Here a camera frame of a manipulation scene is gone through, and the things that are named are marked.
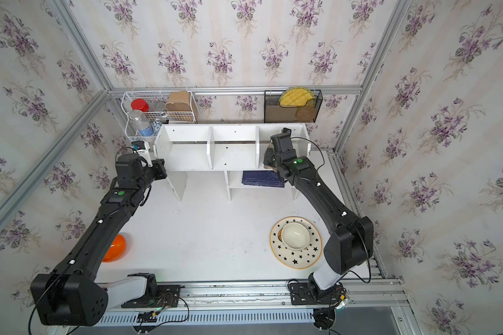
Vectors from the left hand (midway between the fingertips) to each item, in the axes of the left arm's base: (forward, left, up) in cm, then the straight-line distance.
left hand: (166, 161), depth 78 cm
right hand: (+5, -42, -1) cm, 42 cm away
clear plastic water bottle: (+20, +14, 0) cm, 24 cm away
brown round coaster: (+30, -59, +1) cm, 66 cm away
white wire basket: (+26, +10, +3) cm, 28 cm away
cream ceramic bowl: (-19, -51, -25) cm, 60 cm away
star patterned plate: (-29, -50, -26) cm, 63 cm away
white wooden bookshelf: (+11, -24, -3) cm, 26 cm away
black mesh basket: (+28, -44, +2) cm, 52 cm away
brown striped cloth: (-2, -39, -1) cm, 39 cm away
